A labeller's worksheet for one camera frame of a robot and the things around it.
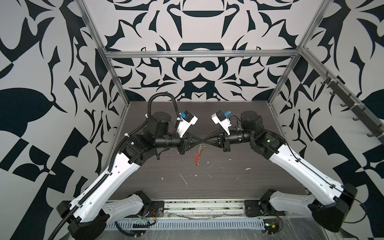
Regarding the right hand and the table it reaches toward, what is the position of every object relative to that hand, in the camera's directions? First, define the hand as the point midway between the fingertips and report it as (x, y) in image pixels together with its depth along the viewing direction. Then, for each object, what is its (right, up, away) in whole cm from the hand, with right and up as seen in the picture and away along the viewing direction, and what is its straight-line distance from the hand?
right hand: (205, 142), depth 59 cm
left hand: (-1, +2, 0) cm, 2 cm away
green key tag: (-2, -19, +30) cm, 36 cm away
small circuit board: (+32, -42, +12) cm, 54 cm away
